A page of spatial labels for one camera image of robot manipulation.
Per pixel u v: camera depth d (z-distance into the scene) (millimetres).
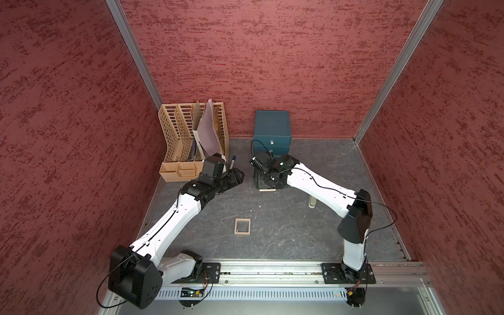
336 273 730
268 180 568
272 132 965
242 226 859
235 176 698
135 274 379
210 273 748
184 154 1065
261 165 619
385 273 757
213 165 588
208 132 920
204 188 579
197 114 944
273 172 558
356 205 510
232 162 1095
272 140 947
